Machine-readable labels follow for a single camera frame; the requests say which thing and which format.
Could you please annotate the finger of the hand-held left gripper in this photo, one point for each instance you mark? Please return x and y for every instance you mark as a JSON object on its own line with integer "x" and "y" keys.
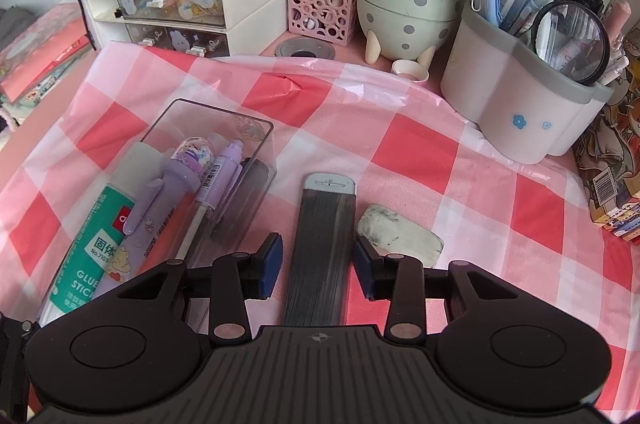
{"x": 15, "y": 369}

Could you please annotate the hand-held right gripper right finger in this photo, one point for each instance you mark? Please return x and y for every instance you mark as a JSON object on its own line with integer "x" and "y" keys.
{"x": 364, "y": 269}

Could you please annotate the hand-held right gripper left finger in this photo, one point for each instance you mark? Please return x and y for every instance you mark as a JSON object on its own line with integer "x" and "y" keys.
{"x": 270, "y": 269}

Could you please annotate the grey pencil lead case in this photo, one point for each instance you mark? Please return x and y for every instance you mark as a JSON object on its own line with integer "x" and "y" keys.
{"x": 320, "y": 244}

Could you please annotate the white eraser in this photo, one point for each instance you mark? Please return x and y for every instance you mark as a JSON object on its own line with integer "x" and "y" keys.
{"x": 405, "y": 231}

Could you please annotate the purple mechanical pencil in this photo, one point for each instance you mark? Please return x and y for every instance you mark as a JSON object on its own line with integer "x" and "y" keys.
{"x": 225, "y": 169}

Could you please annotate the pink orange marker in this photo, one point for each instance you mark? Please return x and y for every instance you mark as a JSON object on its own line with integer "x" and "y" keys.
{"x": 167, "y": 229}

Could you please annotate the purple dome-top pen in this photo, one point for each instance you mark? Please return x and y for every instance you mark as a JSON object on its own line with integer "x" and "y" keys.
{"x": 175, "y": 184}

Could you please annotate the green white glue stick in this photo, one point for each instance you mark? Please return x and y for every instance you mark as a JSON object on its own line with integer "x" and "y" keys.
{"x": 100, "y": 229}

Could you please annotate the clear plastic organizer box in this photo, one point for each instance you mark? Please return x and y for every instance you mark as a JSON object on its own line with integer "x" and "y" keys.
{"x": 180, "y": 119}

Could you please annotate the pink checkered tablecloth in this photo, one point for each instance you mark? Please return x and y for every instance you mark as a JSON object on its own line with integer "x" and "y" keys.
{"x": 400, "y": 144}

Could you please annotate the small white tape roll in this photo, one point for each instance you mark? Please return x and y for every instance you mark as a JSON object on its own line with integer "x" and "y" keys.
{"x": 410, "y": 70}

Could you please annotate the grey white flower pen holder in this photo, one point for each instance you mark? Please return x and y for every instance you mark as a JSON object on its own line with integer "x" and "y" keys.
{"x": 510, "y": 104}

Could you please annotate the grey desk grommet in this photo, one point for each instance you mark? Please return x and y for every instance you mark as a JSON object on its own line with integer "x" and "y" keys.
{"x": 306, "y": 49}

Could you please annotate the white drawer organizer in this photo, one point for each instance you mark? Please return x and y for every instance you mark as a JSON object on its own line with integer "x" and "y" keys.
{"x": 250, "y": 4}

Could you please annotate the egg-shaped pen holder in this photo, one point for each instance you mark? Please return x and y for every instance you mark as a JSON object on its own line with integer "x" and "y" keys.
{"x": 405, "y": 4}

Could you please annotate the pink cartoon cover book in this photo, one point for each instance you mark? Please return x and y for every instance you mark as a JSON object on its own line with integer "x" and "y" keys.
{"x": 612, "y": 164}

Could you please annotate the black magnifying glass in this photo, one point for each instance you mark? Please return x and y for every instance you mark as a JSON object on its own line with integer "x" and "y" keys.
{"x": 570, "y": 41}

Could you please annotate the pink notebook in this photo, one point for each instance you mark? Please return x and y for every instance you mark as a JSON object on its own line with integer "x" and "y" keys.
{"x": 40, "y": 54}

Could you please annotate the grey cloth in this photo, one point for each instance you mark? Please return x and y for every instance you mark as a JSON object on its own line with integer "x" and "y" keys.
{"x": 12, "y": 19}

